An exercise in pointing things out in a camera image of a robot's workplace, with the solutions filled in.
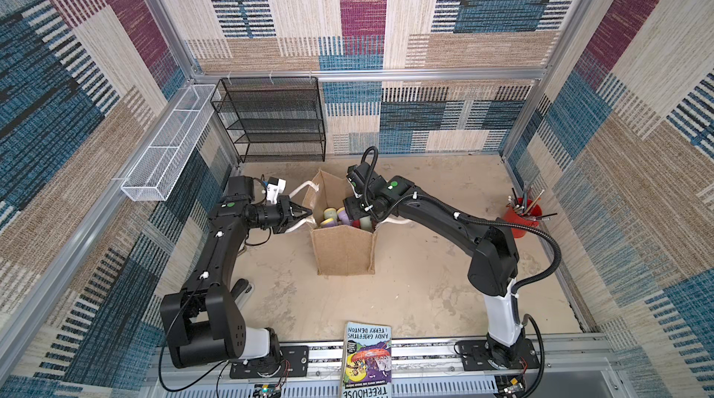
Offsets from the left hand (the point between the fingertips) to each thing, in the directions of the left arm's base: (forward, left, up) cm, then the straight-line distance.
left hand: (311, 213), depth 78 cm
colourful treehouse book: (-34, -15, -18) cm, 42 cm away
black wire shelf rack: (+45, +20, -1) cm, 49 cm away
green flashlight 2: (+9, -4, -13) cm, 16 cm away
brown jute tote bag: (-7, -8, -8) cm, 13 cm away
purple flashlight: (+2, -4, -7) cm, 8 cm away
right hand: (+6, -14, -6) cm, 16 cm away
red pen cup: (+8, -67, -13) cm, 69 cm away
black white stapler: (-15, +21, -17) cm, 31 cm away
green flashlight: (+2, -15, -8) cm, 17 cm away
